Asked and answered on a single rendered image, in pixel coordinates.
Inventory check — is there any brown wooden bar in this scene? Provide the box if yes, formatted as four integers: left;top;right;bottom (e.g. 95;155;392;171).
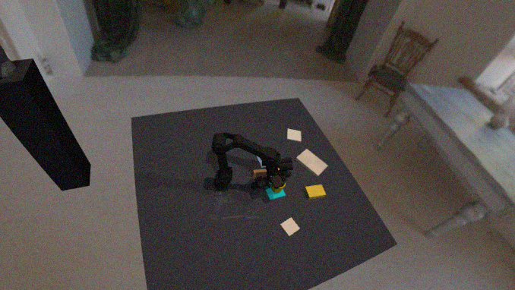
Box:
252;169;267;178

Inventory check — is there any yellow rectangular block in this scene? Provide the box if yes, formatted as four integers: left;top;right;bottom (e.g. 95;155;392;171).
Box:
304;184;326;200

